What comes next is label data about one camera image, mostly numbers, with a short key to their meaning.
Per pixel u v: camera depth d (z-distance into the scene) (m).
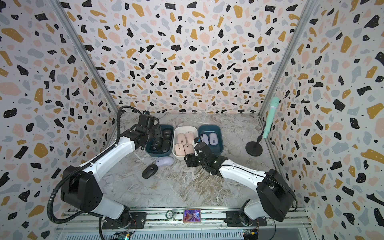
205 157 0.64
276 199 0.43
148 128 0.66
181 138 1.03
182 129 1.04
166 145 0.97
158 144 0.95
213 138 1.03
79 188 0.42
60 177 0.73
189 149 0.99
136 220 0.73
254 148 1.00
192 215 0.75
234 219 0.73
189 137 1.04
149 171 0.88
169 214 0.70
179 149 0.97
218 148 0.98
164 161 0.92
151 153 0.96
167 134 1.02
